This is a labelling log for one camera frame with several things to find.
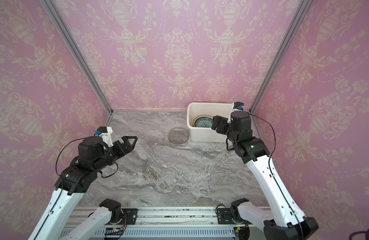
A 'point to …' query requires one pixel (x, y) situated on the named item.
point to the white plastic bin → (206, 134)
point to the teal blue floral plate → (203, 121)
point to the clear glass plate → (178, 135)
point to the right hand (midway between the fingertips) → (222, 118)
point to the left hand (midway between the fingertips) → (133, 142)
